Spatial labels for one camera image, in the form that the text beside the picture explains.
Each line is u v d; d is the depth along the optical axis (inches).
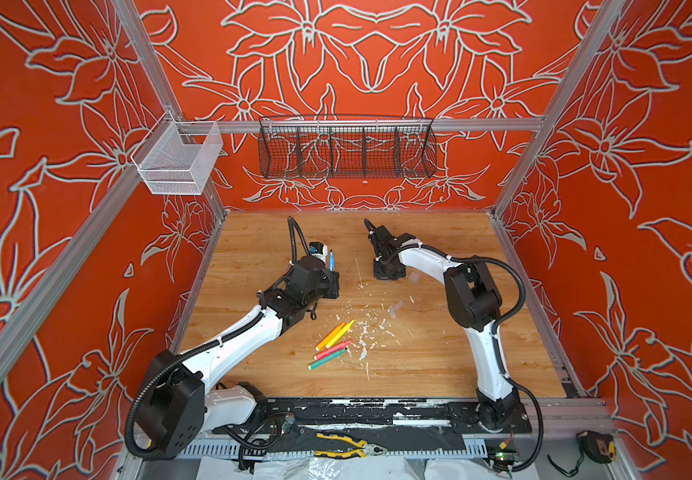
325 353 32.7
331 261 31.3
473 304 22.5
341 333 34.3
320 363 32.0
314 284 24.5
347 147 38.3
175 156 36.5
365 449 26.9
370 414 29.2
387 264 33.5
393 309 36.3
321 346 33.0
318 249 28.1
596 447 26.4
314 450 27.3
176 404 15.5
